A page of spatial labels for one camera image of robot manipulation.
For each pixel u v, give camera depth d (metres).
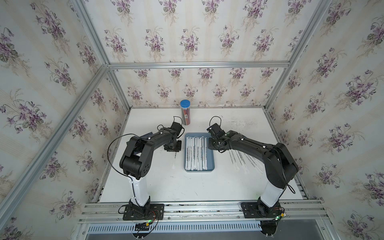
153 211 0.73
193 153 0.93
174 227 0.76
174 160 0.92
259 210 0.66
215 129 0.72
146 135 0.84
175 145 0.82
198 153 0.93
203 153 0.93
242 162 0.91
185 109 0.96
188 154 0.93
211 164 0.89
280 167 0.47
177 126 0.82
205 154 0.93
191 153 0.93
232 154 0.93
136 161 0.50
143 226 0.71
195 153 0.93
